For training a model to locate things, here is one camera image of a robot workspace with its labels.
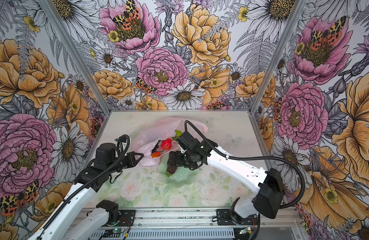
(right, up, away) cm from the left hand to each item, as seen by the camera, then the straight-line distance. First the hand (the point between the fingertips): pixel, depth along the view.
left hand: (143, 160), depth 76 cm
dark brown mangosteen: (+13, -8, +10) cm, 18 cm away
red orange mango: (+3, 0, +15) cm, 16 cm away
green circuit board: (+50, -32, -4) cm, 59 cm away
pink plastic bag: (-4, +8, +13) cm, 15 cm away
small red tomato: (+9, +5, +21) cm, 23 cm away
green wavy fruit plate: (+19, -13, +12) cm, 26 cm away
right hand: (+17, -3, -3) cm, 18 cm away
